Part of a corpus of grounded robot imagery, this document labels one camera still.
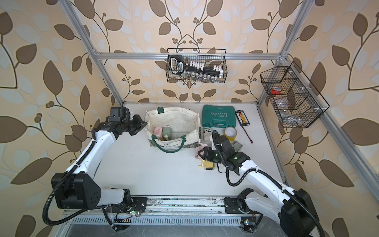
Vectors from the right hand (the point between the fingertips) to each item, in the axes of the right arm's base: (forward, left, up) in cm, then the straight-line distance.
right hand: (201, 154), depth 80 cm
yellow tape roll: (+20, -22, -11) cm, 32 cm away
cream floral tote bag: (+23, +9, -5) cm, 26 cm away
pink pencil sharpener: (+2, 0, +4) cm, 5 cm away
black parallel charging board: (+32, -33, -10) cm, 47 cm away
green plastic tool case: (+32, -13, -6) cm, 35 cm away
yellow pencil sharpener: (-3, -4, -8) cm, 10 cm away
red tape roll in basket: (+26, -43, +21) cm, 55 cm away
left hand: (+16, +31, +11) cm, 37 cm away
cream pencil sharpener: (+20, -5, -8) cm, 22 cm away
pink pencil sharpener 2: (+19, +27, -4) cm, 34 cm away
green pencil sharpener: (+17, +21, -4) cm, 27 cm away
